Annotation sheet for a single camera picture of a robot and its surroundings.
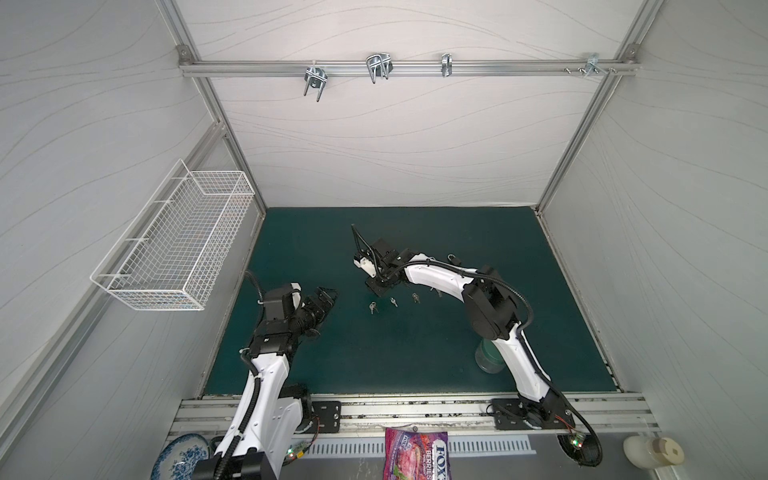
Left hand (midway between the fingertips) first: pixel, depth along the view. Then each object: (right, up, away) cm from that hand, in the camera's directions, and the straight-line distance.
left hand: (338, 295), depth 82 cm
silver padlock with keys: (+37, +8, +22) cm, 44 cm away
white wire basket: (-36, +13, -14) cm, 41 cm away
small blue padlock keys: (+23, -4, +13) cm, 27 cm away
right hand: (+10, +3, +15) cm, 18 cm away
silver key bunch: (+26, +4, -17) cm, 31 cm away
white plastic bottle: (+71, -30, -19) cm, 79 cm away
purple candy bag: (+19, -33, -15) cm, 42 cm away
